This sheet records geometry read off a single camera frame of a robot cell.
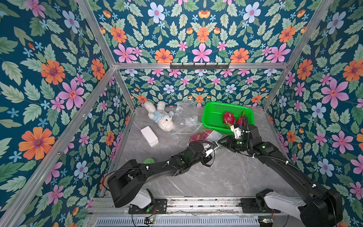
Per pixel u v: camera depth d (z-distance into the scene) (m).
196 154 0.61
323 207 0.38
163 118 1.01
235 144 0.67
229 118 1.02
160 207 0.73
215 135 0.91
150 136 0.98
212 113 1.15
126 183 0.43
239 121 1.04
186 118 1.07
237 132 0.72
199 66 0.93
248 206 0.73
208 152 0.68
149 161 0.86
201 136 0.95
